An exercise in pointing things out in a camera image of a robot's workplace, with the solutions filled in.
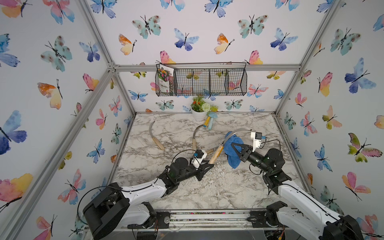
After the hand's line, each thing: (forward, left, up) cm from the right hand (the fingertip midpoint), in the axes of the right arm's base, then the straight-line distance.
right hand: (233, 144), depth 72 cm
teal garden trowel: (+42, +8, -24) cm, 49 cm away
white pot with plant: (+40, +18, -16) cm, 47 cm away
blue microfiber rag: (-6, 0, -4) cm, 7 cm away
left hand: (-6, +9, -9) cm, 14 cm away
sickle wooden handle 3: (+15, +21, -25) cm, 36 cm away
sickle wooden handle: (+18, +48, -25) cm, 57 cm away
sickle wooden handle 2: (-1, +6, -1) cm, 6 cm away
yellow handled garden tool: (+36, +13, -25) cm, 45 cm away
